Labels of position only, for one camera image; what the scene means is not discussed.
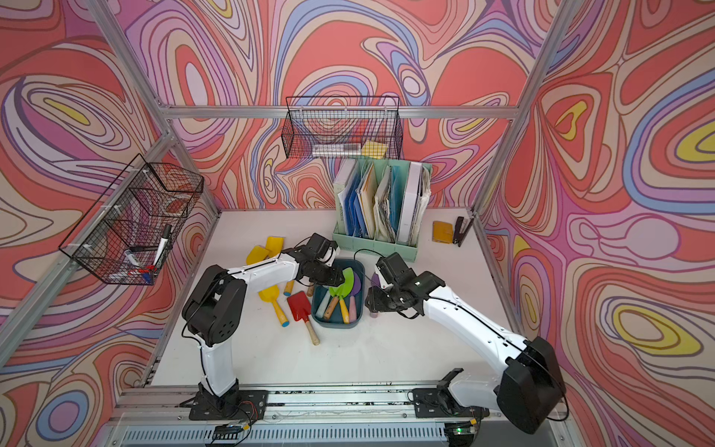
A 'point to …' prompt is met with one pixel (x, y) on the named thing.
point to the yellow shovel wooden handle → (274, 245)
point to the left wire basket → (125, 233)
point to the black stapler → (458, 236)
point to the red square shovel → (301, 308)
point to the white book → (409, 223)
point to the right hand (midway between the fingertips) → (376, 310)
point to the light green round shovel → (289, 287)
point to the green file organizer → (382, 204)
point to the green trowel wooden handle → (330, 307)
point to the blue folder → (354, 218)
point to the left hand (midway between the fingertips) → (342, 280)
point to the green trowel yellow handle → (344, 291)
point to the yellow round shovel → (257, 254)
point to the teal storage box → (322, 296)
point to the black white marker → (165, 237)
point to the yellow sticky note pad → (442, 232)
